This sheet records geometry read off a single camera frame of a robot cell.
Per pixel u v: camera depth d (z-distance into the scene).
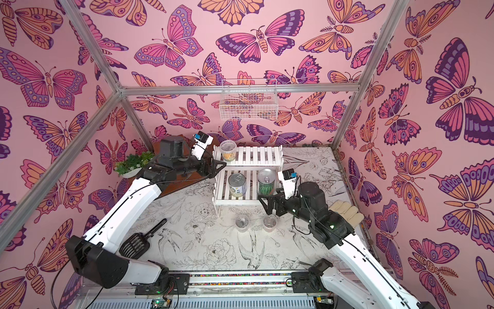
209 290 0.73
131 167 0.85
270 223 0.84
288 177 0.58
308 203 0.54
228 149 0.75
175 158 0.57
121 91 0.93
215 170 0.67
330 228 0.47
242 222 0.85
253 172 0.92
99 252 0.39
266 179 0.76
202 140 0.63
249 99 0.95
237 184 0.80
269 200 0.59
